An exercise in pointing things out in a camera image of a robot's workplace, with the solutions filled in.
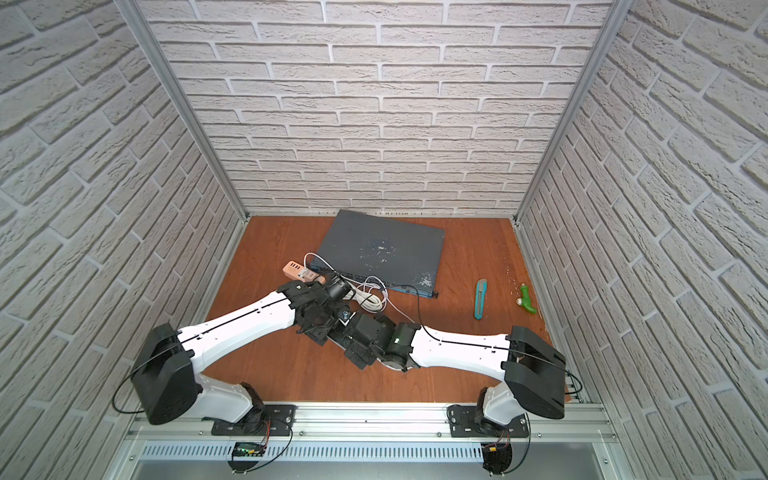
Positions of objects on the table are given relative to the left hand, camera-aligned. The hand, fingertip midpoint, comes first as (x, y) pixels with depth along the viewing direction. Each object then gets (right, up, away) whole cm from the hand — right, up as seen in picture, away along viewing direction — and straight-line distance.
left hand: (343, 312), depth 83 cm
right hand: (+5, -7, -4) cm, 10 cm away
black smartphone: (-2, -6, -3) cm, 7 cm away
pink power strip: (-19, +10, +17) cm, 27 cm away
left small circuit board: (-22, -32, -11) cm, 40 cm away
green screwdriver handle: (+57, +1, +12) cm, 58 cm away
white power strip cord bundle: (+7, +3, +13) cm, 15 cm away
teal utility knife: (+43, +1, +13) cm, 45 cm away
